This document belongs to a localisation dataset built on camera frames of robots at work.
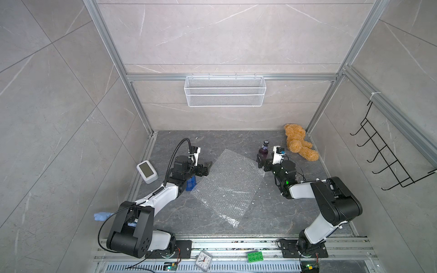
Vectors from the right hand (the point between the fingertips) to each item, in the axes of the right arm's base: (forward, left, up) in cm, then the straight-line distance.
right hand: (266, 153), depth 92 cm
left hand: (-4, +33, +2) cm, 33 cm away
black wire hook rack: (-21, -41, +19) cm, 50 cm away
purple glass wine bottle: (+1, +2, 0) cm, 2 cm away
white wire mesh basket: (+35, +22, +18) cm, 45 cm away
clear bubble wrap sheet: (-13, +20, -12) cm, 27 cm away
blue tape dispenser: (-14, +42, -7) cm, 44 cm away
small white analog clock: (-48, +33, -10) cm, 59 cm away
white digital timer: (-5, +68, -9) cm, 69 cm away
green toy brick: (-47, +11, -9) cm, 49 cm away
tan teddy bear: (+18, -22, -5) cm, 29 cm away
